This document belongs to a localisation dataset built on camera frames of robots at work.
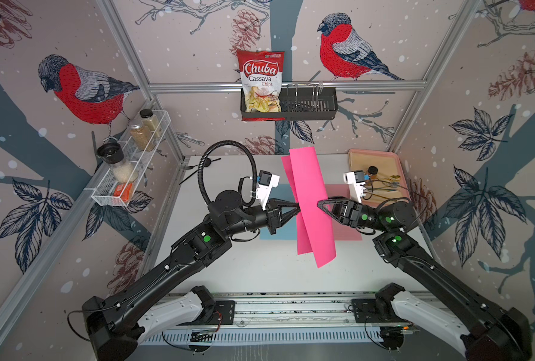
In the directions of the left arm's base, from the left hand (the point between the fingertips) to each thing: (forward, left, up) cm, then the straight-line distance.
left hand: (304, 207), depth 55 cm
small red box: (+8, +52, -5) cm, 53 cm away
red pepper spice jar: (+37, -37, -29) cm, 60 cm away
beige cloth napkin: (+47, -51, -37) cm, 79 cm away
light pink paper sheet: (-3, -10, -6) cm, 12 cm away
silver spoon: (+36, -50, -38) cm, 72 cm away
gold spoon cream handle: (+40, -52, -38) cm, 76 cm away
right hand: (+1, -4, -2) cm, 5 cm away
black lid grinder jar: (+15, +55, -3) cm, 57 cm away
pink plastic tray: (+59, -51, -38) cm, 87 cm away
